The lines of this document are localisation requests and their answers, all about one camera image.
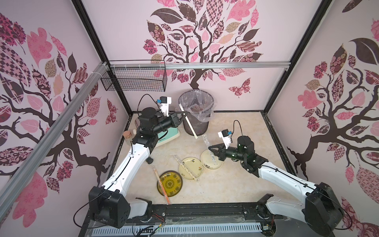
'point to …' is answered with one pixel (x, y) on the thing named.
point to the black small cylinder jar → (149, 160)
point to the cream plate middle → (194, 165)
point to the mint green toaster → (165, 137)
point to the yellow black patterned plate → (172, 181)
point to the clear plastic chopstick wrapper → (209, 144)
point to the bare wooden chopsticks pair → (189, 123)
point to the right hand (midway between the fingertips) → (210, 147)
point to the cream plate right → (208, 162)
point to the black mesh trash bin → (201, 128)
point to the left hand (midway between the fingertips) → (188, 115)
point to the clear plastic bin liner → (198, 102)
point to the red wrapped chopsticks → (162, 187)
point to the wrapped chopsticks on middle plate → (185, 167)
